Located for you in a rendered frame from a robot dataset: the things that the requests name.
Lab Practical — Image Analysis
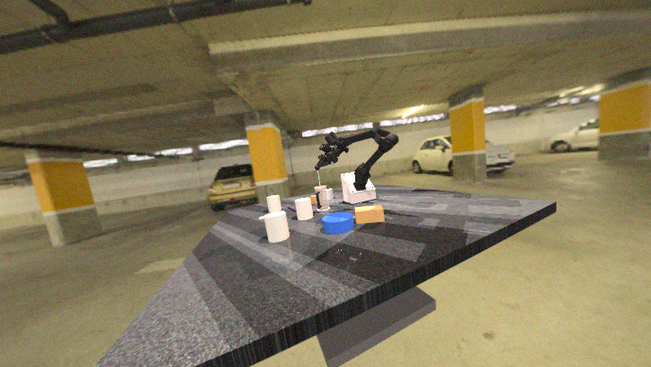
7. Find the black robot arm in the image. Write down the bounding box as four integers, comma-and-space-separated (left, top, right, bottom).
319, 127, 399, 191

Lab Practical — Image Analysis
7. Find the blue short cylinder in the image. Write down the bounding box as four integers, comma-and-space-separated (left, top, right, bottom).
322, 212, 353, 234

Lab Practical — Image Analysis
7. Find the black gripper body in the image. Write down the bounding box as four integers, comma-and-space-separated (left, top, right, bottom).
318, 147, 340, 163

